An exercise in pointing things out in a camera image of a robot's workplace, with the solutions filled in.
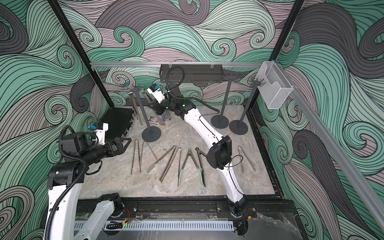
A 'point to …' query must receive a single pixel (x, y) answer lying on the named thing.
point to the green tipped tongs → (190, 152)
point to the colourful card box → (153, 120)
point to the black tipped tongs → (199, 152)
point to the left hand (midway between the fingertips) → (123, 139)
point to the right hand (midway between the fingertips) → (147, 105)
